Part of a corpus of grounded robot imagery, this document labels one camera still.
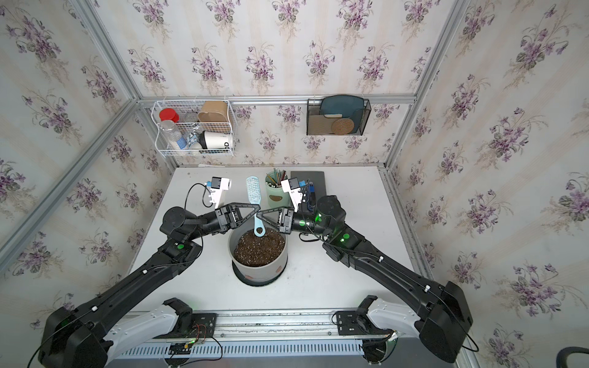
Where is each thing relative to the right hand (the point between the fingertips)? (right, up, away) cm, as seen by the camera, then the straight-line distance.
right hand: (261, 218), depth 59 cm
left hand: (0, +1, -1) cm, 1 cm away
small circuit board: (-28, -43, +12) cm, 53 cm away
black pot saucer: (-3, -25, +21) cm, 33 cm away
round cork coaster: (+30, +34, +38) cm, 59 cm away
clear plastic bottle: (-41, +29, +30) cm, 59 cm away
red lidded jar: (-43, +38, +33) cm, 66 cm away
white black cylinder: (-24, +27, +33) cm, 49 cm away
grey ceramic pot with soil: (-5, -17, +19) cm, 26 cm away
